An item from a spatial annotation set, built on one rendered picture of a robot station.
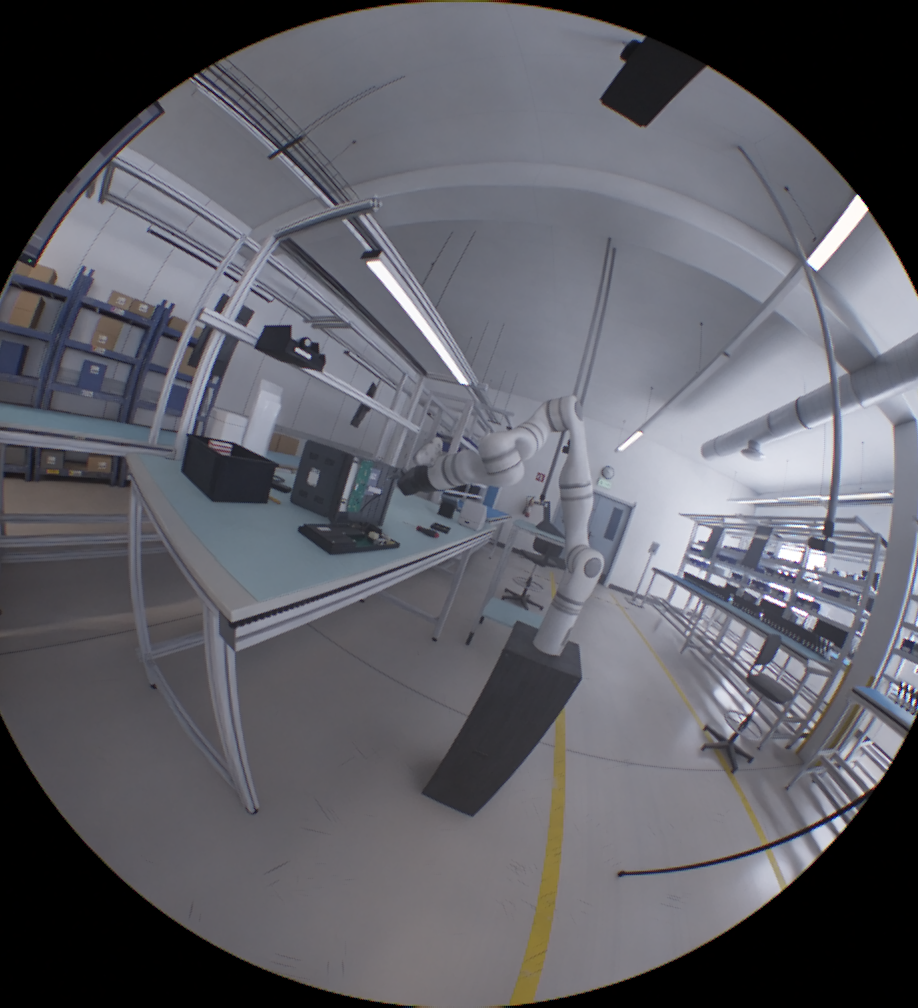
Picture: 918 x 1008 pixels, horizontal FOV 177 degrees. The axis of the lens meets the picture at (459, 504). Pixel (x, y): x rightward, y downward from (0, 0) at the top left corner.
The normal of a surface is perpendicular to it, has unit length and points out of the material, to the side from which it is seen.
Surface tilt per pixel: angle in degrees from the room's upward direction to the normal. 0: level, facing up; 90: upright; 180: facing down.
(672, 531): 90
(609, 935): 0
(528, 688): 90
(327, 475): 90
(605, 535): 90
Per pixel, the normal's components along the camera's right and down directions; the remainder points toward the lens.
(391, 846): 0.32, -0.94
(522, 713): -0.33, -0.04
